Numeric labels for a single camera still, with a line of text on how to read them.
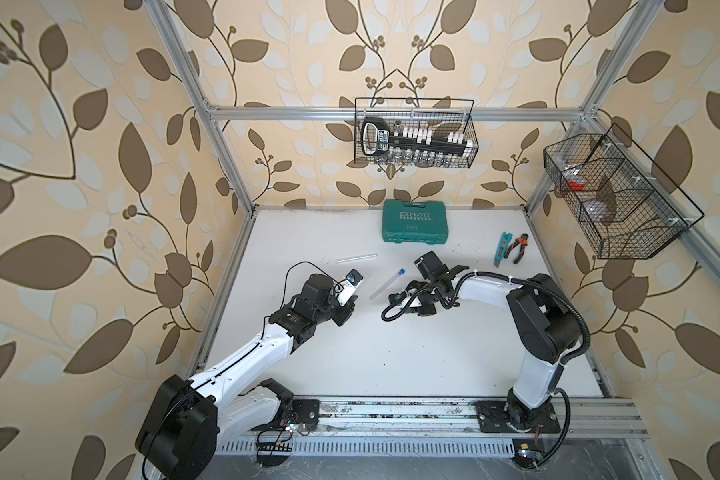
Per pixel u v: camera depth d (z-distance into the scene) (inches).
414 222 43.9
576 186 32.3
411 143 33.4
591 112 35.0
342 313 29.0
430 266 30.4
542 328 19.2
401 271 40.1
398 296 31.2
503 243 42.6
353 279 27.9
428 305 32.3
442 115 35.8
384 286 39.1
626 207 28.9
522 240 42.9
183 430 15.7
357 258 42.4
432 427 29.0
